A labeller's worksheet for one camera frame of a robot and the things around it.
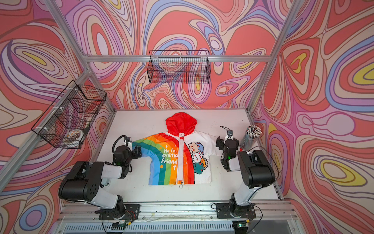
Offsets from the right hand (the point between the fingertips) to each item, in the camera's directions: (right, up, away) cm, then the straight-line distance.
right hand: (226, 140), depth 96 cm
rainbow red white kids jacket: (-31, -10, -1) cm, 33 cm away
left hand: (-62, -4, -2) cm, 62 cm away
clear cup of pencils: (+13, 0, -8) cm, 15 cm away
